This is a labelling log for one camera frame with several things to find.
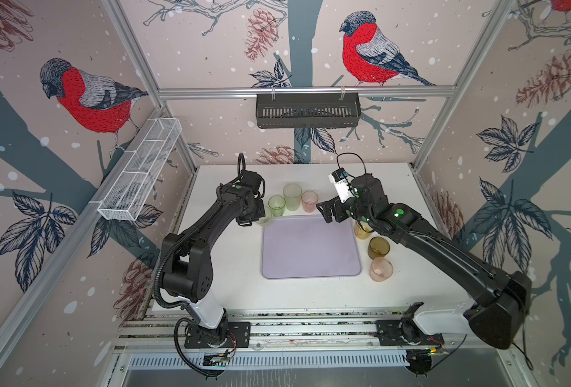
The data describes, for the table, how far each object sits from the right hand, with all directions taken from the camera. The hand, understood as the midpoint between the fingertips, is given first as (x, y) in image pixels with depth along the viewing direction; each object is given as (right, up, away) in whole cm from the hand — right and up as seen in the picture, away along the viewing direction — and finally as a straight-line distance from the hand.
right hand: (326, 201), depth 76 cm
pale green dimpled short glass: (-21, -9, +18) cm, 29 cm away
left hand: (-24, -6, +12) cm, 28 cm away
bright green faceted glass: (-18, -3, +25) cm, 31 cm away
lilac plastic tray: (-5, -20, +19) cm, 28 cm away
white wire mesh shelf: (-62, +10, +2) cm, 63 cm away
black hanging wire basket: (-6, +39, +30) cm, 49 cm away
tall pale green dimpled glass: (-11, +2, +24) cm, 27 cm away
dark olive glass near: (+22, -19, +14) cm, 32 cm away
